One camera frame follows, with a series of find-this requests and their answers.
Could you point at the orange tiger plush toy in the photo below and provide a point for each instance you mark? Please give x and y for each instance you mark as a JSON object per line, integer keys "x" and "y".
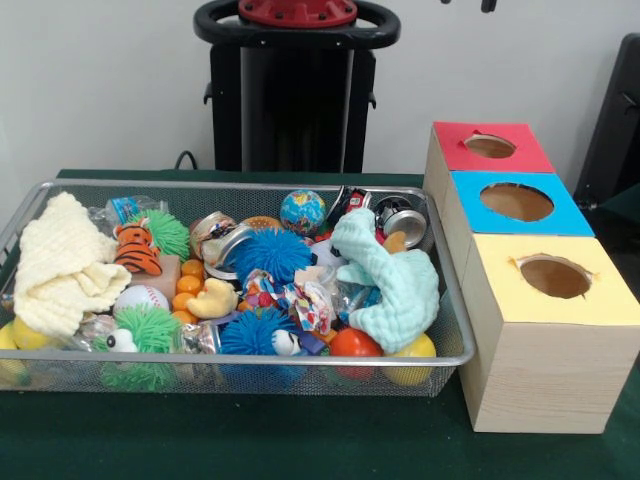
{"x": 135, "y": 250}

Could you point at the silver mesh bin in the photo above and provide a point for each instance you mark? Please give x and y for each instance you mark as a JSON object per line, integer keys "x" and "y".
{"x": 280, "y": 382}

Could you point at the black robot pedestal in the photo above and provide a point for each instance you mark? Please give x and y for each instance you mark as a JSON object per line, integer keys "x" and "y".
{"x": 295, "y": 110}

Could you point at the green spiky ball with eyes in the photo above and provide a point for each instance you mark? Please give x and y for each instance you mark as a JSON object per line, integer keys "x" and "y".
{"x": 150, "y": 327}

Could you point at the yellow duck plush toy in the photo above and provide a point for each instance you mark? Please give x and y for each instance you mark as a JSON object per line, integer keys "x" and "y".
{"x": 215, "y": 300}

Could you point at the white baseball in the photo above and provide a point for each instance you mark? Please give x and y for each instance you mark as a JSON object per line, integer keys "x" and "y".
{"x": 142, "y": 300}

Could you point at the globe print ball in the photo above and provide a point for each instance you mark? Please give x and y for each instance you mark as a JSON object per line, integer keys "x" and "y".
{"x": 301, "y": 212}

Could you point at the blue spiky ball with eyes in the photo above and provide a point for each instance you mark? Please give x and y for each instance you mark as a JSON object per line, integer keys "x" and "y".
{"x": 250, "y": 332}

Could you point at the black flat panel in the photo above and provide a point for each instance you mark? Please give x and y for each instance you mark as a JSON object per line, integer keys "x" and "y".
{"x": 615, "y": 125}

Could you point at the wooden box with three holes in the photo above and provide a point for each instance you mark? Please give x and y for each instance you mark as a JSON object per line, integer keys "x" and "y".
{"x": 540, "y": 380}

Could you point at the mint green cloth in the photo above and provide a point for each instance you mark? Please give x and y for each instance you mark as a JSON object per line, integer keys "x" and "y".
{"x": 400, "y": 295}

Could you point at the cream knitted cloth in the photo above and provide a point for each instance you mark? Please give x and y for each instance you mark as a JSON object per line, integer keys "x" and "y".
{"x": 60, "y": 260}

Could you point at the dark green tablecloth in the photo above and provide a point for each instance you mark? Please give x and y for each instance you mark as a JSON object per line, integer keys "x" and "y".
{"x": 250, "y": 440}
{"x": 622, "y": 210}

